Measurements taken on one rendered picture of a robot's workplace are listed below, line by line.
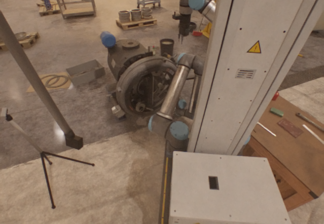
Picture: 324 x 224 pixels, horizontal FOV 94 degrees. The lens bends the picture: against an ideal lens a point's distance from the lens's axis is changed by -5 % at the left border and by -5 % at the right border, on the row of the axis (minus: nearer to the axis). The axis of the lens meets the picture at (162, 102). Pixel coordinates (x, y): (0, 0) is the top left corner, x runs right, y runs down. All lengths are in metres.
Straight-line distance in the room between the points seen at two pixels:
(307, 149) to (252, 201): 1.06
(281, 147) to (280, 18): 1.30
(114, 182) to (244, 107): 1.47
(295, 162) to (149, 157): 1.39
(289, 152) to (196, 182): 1.08
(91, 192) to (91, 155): 0.42
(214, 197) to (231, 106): 0.46
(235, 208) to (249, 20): 0.81
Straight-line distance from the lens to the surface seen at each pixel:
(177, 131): 1.24
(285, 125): 2.01
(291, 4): 0.71
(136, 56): 1.88
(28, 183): 2.29
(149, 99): 1.76
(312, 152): 1.95
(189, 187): 0.93
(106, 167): 1.98
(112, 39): 2.12
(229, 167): 1.03
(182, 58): 1.40
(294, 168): 1.73
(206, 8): 0.98
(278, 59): 0.78
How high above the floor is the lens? 1.71
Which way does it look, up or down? 43 degrees down
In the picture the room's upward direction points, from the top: straight up
